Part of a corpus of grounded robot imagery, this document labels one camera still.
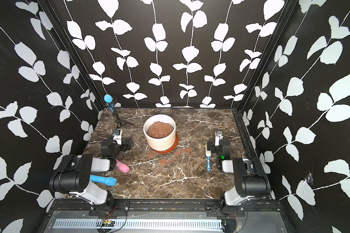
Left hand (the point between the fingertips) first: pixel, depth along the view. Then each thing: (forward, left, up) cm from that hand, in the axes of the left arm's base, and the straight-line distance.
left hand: (124, 134), depth 94 cm
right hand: (-3, -61, -1) cm, 61 cm away
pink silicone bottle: (-21, -2, -4) cm, 21 cm away
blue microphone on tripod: (+17, +8, +17) cm, 26 cm away
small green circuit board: (-47, +1, -9) cm, 48 cm away
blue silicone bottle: (-28, +3, -5) cm, 29 cm away
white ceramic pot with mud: (0, -24, +3) cm, 24 cm away
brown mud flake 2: (-16, -30, -8) cm, 35 cm away
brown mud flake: (-17, -25, -8) cm, 31 cm away
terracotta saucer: (-5, -34, -7) cm, 35 cm away
